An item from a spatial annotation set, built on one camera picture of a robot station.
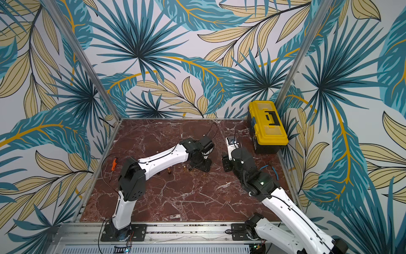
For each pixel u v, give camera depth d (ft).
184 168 3.06
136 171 1.78
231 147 1.97
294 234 1.39
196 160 2.36
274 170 3.12
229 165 2.05
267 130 3.04
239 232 2.40
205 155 2.41
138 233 2.40
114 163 3.11
